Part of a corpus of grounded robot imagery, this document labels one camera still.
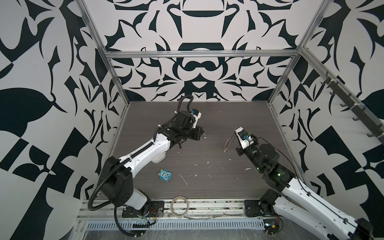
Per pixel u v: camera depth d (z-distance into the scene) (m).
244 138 0.58
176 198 0.76
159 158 0.87
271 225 0.71
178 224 0.65
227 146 0.73
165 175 0.83
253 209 0.74
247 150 0.62
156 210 0.74
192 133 0.69
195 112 0.73
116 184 0.42
